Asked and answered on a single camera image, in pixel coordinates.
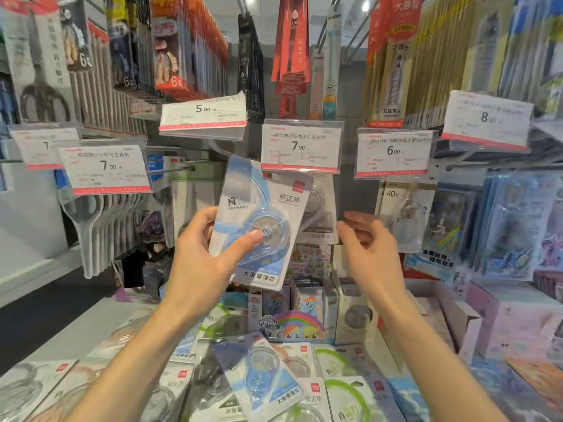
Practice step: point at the row of clear scissors packs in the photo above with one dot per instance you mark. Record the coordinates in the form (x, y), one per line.
(101, 232)

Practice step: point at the white side shelving unit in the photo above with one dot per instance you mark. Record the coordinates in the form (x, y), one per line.
(31, 215)

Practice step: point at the person's left hand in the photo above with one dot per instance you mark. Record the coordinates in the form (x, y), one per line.
(193, 276)

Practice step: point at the pile of assorted correction tapes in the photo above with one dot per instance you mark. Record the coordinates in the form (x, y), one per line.
(347, 395)

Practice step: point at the rack of blue pen packs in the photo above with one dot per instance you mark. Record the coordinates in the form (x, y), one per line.
(6, 101)

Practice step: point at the blue correction tape pack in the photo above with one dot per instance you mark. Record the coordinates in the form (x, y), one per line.
(246, 197)

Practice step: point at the dark blister pack blue card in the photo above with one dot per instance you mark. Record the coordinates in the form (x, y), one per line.
(444, 228)

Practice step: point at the red carton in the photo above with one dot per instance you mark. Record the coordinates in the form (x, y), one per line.
(418, 273)

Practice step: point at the row of orange refill packs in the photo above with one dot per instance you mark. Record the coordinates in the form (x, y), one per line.
(393, 61)

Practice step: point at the large dark scissors pack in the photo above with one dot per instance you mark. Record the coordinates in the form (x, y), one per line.
(37, 52)

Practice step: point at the purple black card box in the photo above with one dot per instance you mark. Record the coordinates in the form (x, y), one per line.
(132, 268)

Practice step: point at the clear 40m correction tape pack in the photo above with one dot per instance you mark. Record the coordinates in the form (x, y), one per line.
(404, 224)

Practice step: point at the rainbow print display box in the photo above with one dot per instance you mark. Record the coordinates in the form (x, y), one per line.
(290, 320)

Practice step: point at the row of dark toy packs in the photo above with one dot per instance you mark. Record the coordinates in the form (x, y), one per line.
(121, 43)

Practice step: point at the beige box round window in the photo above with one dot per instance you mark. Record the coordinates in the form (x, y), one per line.
(356, 312)

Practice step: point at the white price tag red stripe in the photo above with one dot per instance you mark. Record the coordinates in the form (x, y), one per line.
(486, 120)
(41, 147)
(301, 147)
(105, 169)
(393, 153)
(202, 114)

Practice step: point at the person's right hand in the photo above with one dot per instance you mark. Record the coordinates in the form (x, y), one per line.
(374, 259)

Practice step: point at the row of black packs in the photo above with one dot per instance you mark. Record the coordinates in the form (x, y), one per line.
(250, 65)

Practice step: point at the row of red hanging packs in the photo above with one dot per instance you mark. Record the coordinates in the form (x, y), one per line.
(290, 48)

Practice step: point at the row of green scissors packs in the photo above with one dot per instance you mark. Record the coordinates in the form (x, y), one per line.
(193, 193)

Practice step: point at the row of blue character packs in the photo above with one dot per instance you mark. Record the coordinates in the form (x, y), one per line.
(519, 224)

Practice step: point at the colourful sticker pack display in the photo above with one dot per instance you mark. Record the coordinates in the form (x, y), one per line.
(308, 259)

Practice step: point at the grey correction tape pack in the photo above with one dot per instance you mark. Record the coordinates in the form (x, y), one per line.
(321, 210)

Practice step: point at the person's left forearm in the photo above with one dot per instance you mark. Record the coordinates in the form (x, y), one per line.
(132, 369)

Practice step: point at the metal peg hook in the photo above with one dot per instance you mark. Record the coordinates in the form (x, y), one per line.
(176, 169)

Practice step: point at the row of blue yellow packs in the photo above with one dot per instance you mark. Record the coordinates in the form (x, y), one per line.
(536, 48)

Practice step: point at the person's right forearm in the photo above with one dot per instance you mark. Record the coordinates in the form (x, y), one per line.
(431, 360)

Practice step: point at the row of yellow refill packs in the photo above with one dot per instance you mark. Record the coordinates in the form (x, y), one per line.
(462, 52)

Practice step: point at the white teal pen pack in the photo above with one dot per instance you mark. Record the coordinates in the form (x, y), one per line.
(332, 61)

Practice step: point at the white pink display carton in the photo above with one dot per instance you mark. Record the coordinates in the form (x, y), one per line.
(440, 320)

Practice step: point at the figure toy blister pack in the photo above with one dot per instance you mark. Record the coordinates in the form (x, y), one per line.
(77, 30)

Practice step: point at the row of grey white packs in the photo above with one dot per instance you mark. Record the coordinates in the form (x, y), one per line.
(110, 92)

